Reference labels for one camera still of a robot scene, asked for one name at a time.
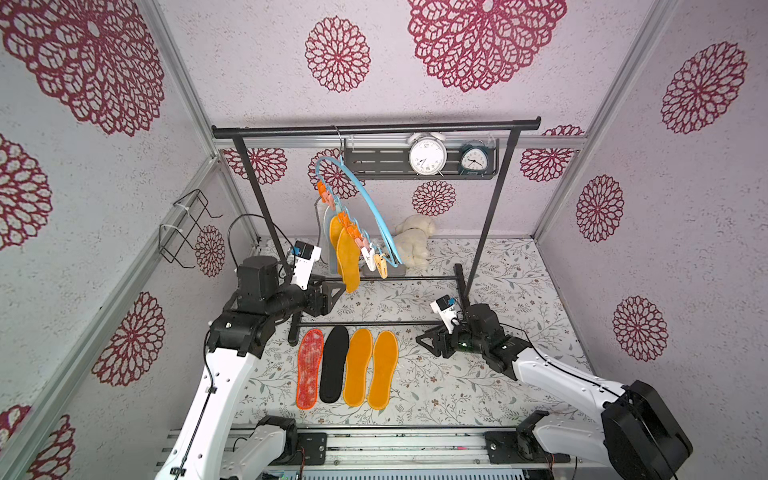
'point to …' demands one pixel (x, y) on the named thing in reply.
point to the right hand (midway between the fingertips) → (420, 334)
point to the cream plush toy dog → (410, 236)
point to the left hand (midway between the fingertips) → (332, 285)
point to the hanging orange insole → (346, 242)
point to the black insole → (333, 355)
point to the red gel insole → (310, 353)
